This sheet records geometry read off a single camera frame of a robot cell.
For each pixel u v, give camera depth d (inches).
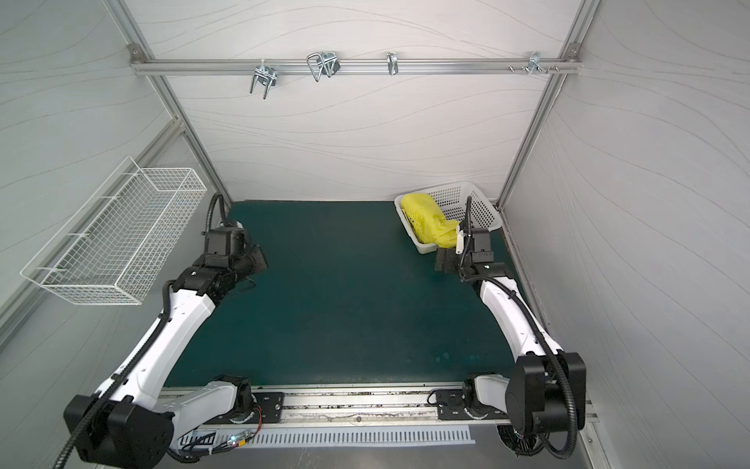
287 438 27.6
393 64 30.7
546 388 16.0
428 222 38.8
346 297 35.7
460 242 30.0
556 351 16.6
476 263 25.2
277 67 32.8
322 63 30.1
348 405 29.5
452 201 46.7
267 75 31.0
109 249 26.4
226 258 22.6
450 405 29.0
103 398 14.7
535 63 30.1
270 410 28.8
